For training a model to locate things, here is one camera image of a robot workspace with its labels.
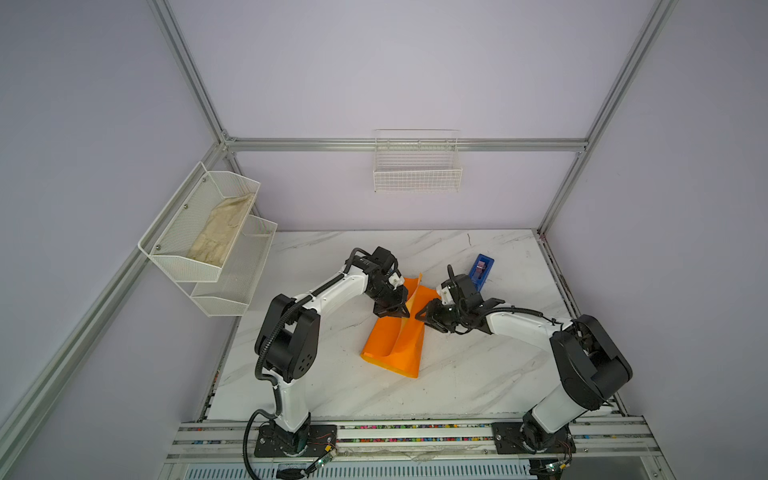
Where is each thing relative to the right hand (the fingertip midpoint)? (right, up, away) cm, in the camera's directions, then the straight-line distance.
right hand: (417, 318), depth 88 cm
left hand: (-3, +1, -4) cm, 5 cm away
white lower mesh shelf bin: (-65, +12, +23) cm, 70 cm away
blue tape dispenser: (+23, +14, +13) cm, 30 cm away
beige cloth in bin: (-55, +25, -8) cm, 61 cm away
